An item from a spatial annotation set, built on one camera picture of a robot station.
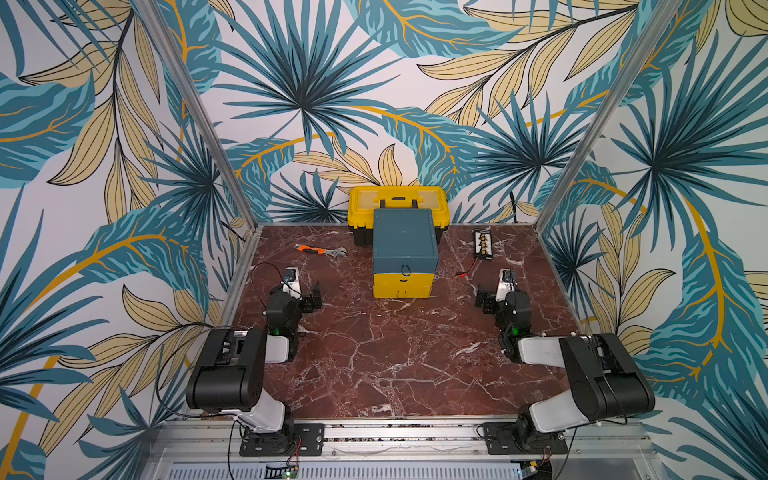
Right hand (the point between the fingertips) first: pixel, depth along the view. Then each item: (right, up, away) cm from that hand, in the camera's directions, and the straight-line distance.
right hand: (498, 285), depth 92 cm
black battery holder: (+2, +13, +21) cm, 25 cm away
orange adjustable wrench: (-55, +10, +18) cm, 58 cm away
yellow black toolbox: (-43, +29, +12) cm, 53 cm away
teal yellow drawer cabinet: (-30, +9, -9) cm, 32 cm away
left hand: (-61, 0, 0) cm, 61 cm away
